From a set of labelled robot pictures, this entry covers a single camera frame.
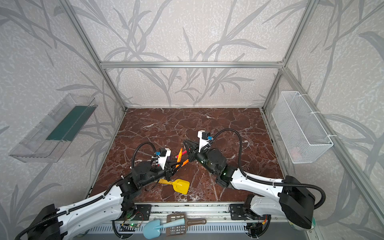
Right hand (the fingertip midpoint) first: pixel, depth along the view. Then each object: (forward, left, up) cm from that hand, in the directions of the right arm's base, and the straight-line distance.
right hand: (185, 137), depth 69 cm
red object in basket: (-5, -54, -8) cm, 54 cm away
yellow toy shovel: (-15, +4, -26) cm, 30 cm away
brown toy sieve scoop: (-34, +2, -28) cm, 44 cm away
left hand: (-7, +1, -10) cm, 12 cm away
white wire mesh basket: (-4, -50, +7) cm, 51 cm away
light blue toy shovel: (-34, +16, -27) cm, 46 cm away
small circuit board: (-32, +25, -27) cm, 49 cm away
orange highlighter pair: (-7, +3, -8) cm, 11 cm away
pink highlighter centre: (-5, +1, -5) cm, 8 cm away
